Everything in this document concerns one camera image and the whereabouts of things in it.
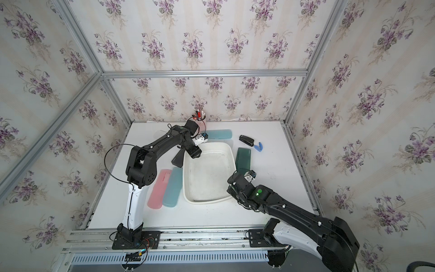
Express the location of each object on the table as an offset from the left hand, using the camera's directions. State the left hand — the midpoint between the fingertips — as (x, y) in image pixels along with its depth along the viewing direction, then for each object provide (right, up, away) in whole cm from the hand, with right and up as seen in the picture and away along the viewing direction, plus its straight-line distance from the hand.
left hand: (196, 151), depth 100 cm
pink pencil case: (-16, -19, -17) cm, 30 cm away
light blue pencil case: (-10, -18, -11) cm, 24 cm away
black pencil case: (-10, -4, -2) cm, 11 cm away
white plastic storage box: (+6, -14, -9) cm, 17 cm away
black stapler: (+32, +7, +10) cm, 34 cm away
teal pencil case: (+14, +11, +14) cm, 23 cm away
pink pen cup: (+1, +22, +9) cm, 23 cm away
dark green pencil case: (+28, -6, -4) cm, 29 cm away
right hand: (+19, -17, -20) cm, 32 cm away
